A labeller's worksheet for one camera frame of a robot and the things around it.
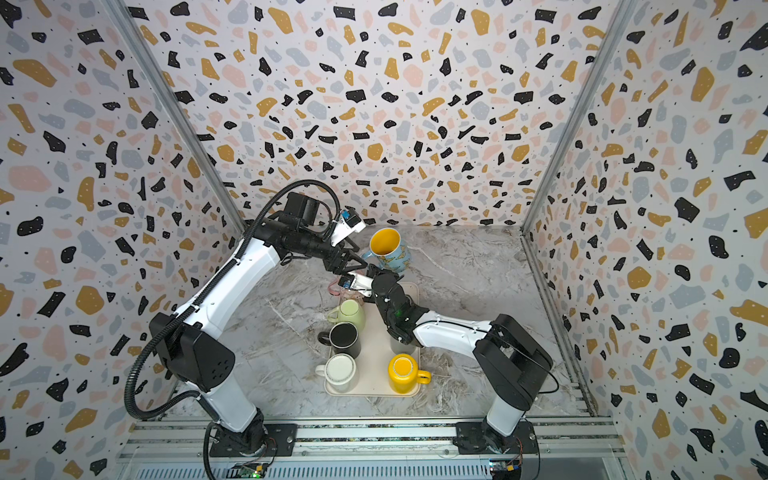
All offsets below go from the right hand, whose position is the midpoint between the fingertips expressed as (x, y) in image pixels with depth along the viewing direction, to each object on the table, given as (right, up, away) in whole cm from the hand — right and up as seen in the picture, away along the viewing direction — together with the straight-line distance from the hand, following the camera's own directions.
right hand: (371, 258), depth 82 cm
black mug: (-8, -22, 0) cm, 23 cm away
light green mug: (-7, -16, +5) cm, 18 cm away
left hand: (-2, +2, -6) cm, 7 cm away
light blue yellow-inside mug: (+4, +3, +2) cm, 6 cm away
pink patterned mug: (-10, -12, +12) cm, 20 cm away
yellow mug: (+9, -30, -6) cm, 32 cm away
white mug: (-8, -30, -4) cm, 31 cm away
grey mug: (+8, -26, +6) cm, 28 cm away
